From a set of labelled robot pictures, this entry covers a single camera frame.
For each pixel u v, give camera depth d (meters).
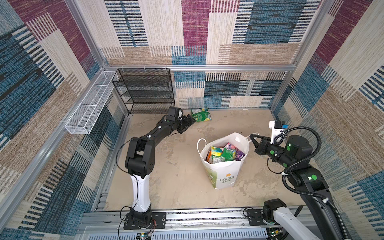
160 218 0.75
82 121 0.89
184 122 0.87
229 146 0.81
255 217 0.73
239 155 0.77
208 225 0.73
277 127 0.56
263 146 0.56
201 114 1.15
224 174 0.71
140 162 0.54
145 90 1.10
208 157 0.85
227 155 0.76
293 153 0.48
